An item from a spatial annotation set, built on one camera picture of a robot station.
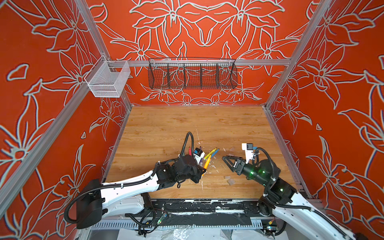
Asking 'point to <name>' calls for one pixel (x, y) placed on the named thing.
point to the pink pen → (190, 151)
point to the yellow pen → (210, 153)
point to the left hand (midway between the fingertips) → (206, 169)
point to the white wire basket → (108, 78)
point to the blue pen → (215, 152)
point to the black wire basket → (192, 73)
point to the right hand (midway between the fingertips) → (222, 159)
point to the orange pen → (207, 163)
